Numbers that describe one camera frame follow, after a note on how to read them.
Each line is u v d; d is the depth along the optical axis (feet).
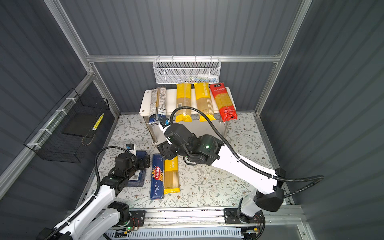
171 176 2.80
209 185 2.77
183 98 2.49
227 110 2.28
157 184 2.65
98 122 2.56
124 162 2.04
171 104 2.56
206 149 1.35
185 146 1.39
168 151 1.74
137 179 2.60
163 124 1.72
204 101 2.47
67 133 2.42
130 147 2.41
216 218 2.46
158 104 2.42
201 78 3.02
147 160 3.05
